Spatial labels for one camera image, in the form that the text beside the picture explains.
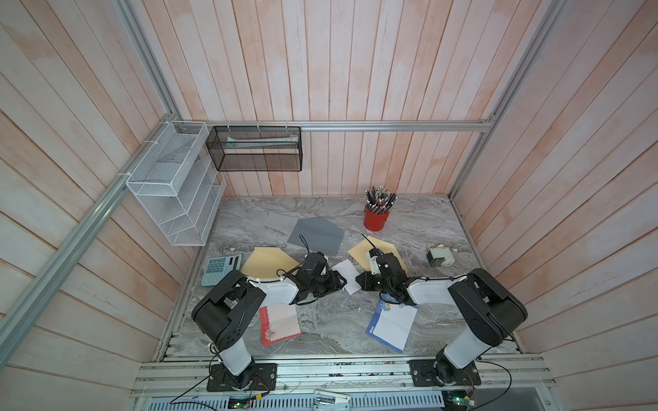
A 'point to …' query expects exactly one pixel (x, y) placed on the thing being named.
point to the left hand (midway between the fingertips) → (341, 287)
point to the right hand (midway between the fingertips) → (356, 277)
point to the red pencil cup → (374, 222)
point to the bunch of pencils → (379, 199)
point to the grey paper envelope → (319, 235)
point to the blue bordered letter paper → (391, 323)
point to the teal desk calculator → (218, 268)
